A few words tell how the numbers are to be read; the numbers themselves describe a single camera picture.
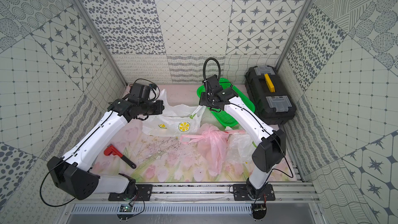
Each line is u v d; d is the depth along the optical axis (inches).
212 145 28.5
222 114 40.7
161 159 33.6
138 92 22.6
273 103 34.5
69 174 14.9
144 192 28.9
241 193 29.0
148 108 26.4
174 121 31.7
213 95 23.8
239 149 29.7
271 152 17.0
